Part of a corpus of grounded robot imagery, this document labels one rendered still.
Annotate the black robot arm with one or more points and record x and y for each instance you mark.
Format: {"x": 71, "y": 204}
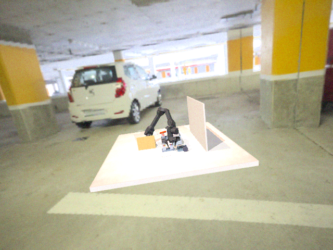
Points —
{"x": 170, "y": 130}

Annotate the pale beige flat panel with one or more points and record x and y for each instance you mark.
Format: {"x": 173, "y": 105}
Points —
{"x": 197, "y": 121}

